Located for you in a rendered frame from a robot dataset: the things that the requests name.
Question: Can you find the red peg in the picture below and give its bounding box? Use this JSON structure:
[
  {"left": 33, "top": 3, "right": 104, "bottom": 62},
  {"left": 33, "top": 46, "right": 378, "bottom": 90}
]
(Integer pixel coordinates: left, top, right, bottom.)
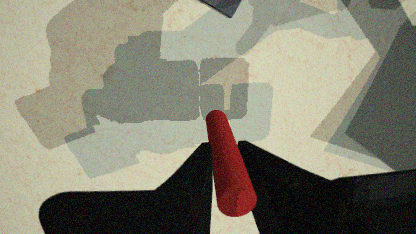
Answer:
[{"left": 206, "top": 110, "right": 257, "bottom": 217}]

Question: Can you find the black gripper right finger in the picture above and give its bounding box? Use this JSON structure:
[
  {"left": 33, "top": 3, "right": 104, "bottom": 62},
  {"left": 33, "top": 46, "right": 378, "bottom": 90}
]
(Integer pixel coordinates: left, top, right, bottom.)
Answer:
[{"left": 238, "top": 141, "right": 416, "bottom": 234}]

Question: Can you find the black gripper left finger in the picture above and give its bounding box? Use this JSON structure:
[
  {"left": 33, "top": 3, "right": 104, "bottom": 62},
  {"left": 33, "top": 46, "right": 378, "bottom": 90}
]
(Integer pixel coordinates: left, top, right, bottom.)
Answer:
[{"left": 38, "top": 142, "right": 213, "bottom": 234}]

